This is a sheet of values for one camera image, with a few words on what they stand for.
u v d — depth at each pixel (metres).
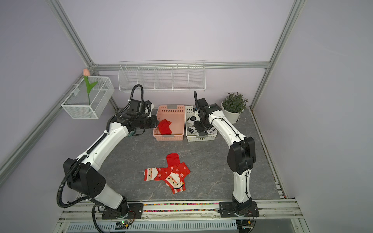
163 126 1.05
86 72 0.85
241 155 0.50
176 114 1.14
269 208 0.75
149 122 0.72
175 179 0.83
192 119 1.08
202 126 0.78
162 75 0.99
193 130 1.02
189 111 1.15
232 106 0.99
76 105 0.71
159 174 0.85
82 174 0.42
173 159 0.93
